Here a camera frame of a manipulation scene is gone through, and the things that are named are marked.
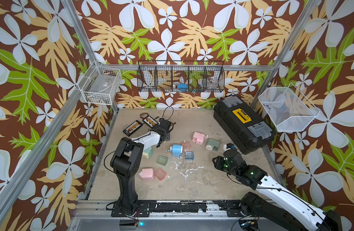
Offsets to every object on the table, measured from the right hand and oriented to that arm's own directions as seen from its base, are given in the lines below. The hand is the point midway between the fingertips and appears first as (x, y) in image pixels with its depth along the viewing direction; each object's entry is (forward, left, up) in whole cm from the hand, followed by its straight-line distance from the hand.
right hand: (211, 159), depth 80 cm
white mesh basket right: (+23, -46, +16) cm, 54 cm away
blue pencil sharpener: (+8, +19, -4) cm, 21 cm away
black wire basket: (+53, +16, +19) cm, 59 cm away
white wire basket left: (+38, +66, +24) cm, 80 cm away
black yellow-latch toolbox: (+18, -22, +5) cm, 29 cm away
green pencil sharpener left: (+6, +37, -4) cm, 38 cm away
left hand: (+23, +28, -6) cm, 37 cm away
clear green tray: (+5, +29, -12) cm, 31 cm away
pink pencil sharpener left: (-7, +36, -5) cm, 37 cm away
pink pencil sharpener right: (+20, +4, -8) cm, 22 cm away
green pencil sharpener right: (+13, -4, -6) cm, 14 cm away
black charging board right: (+37, +40, -10) cm, 55 cm away
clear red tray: (-4, +30, -12) cm, 32 cm away
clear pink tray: (+15, +13, -10) cm, 22 cm away
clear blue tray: (+8, +11, -11) cm, 18 cm away
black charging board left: (+30, +53, -10) cm, 62 cm away
